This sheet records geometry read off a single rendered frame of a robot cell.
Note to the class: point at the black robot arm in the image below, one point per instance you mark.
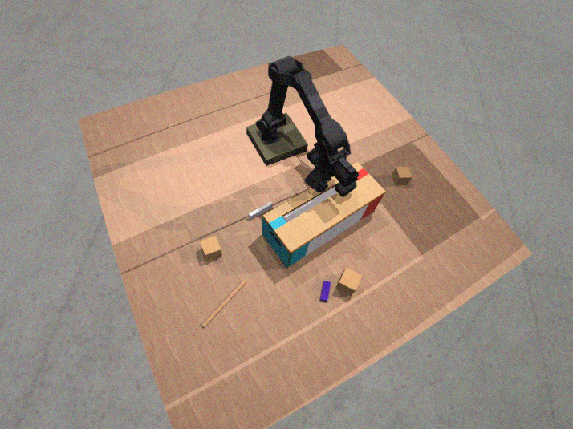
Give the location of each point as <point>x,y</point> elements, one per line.
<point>329,134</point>

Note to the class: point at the purple rectangular block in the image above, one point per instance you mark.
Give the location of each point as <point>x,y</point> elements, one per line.
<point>325,291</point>

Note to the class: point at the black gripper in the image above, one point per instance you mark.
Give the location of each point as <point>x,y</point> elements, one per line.
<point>313,156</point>

